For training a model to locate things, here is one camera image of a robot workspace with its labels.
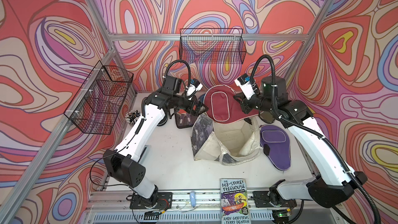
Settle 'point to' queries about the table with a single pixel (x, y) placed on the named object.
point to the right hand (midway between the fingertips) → (236, 100)
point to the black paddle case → (163, 121)
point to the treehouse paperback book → (234, 206)
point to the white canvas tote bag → (229, 143)
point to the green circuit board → (151, 215)
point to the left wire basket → (94, 109)
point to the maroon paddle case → (222, 107)
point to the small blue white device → (193, 197)
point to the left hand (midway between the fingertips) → (203, 105)
